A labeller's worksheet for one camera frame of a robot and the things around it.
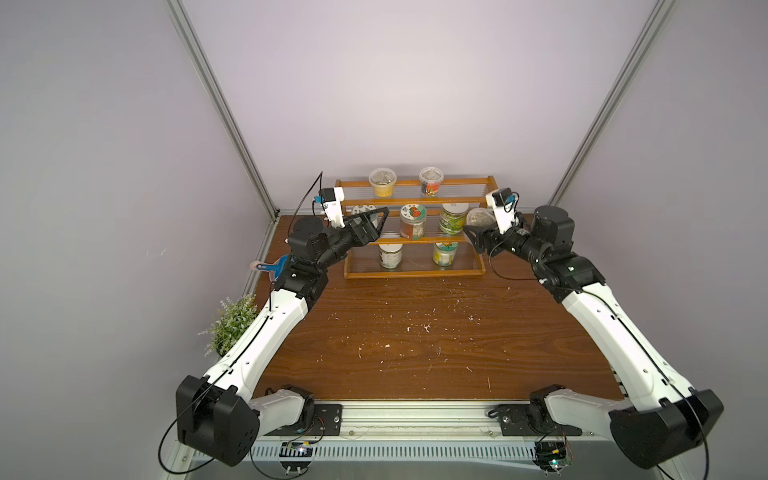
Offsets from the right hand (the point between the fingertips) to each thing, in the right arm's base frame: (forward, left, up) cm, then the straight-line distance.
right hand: (483, 210), depth 70 cm
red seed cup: (+15, +12, -2) cm, 19 cm away
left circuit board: (-47, +46, -39) cm, 76 cm away
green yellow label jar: (+11, +5, -14) cm, 18 cm away
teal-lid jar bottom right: (+9, +6, -29) cm, 31 cm away
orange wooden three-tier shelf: (+9, +13, -20) cm, 25 cm away
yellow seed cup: (+14, +25, -3) cm, 29 cm away
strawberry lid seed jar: (+10, +16, -13) cm, 23 cm away
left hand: (-3, +24, +2) cm, 24 cm away
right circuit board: (-45, -16, -37) cm, 60 cm away
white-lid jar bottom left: (+6, +24, -27) cm, 37 cm away
